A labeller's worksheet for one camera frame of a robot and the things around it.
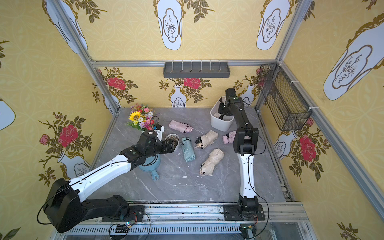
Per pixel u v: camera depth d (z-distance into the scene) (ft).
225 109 3.01
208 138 3.20
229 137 3.19
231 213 2.39
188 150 3.03
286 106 2.47
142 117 2.97
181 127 3.38
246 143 2.14
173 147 2.45
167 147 2.35
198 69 3.06
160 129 2.44
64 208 1.31
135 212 2.39
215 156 2.94
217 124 3.38
